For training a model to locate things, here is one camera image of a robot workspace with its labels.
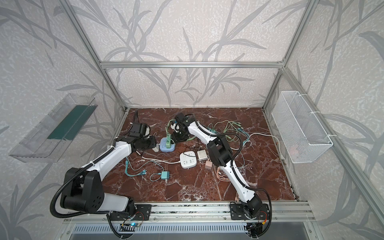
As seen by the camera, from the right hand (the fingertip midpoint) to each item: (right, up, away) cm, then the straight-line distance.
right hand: (175, 137), depth 100 cm
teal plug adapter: (-3, -20, -16) cm, 25 cm away
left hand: (-9, +1, -10) cm, 14 cm away
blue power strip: (-7, -5, -4) cm, 9 cm away
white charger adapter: (+18, -10, -8) cm, 22 cm away
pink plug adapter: (+22, -15, -11) cm, 29 cm away
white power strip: (+10, -12, -10) cm, 18 cm away
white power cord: (-9, -13, -9) cm, 18 cm away
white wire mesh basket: (+60, +6, -38) cm, 72 cm away
